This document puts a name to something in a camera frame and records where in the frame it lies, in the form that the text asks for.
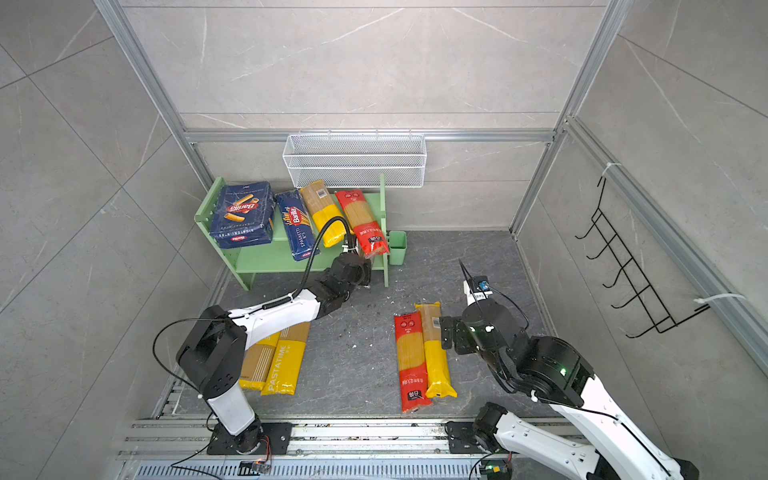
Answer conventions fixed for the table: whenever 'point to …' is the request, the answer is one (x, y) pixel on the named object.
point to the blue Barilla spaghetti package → (299, 226)
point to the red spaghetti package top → (371, 239)
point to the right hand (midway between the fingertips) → (463, 318)
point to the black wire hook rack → (643, 292)
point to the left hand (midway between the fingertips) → (364, 255)
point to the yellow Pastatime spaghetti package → (287, 361)
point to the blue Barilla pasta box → (243, 215)
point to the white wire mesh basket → (356, 160)
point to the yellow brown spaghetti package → (322, 207)
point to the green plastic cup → (397, 247)
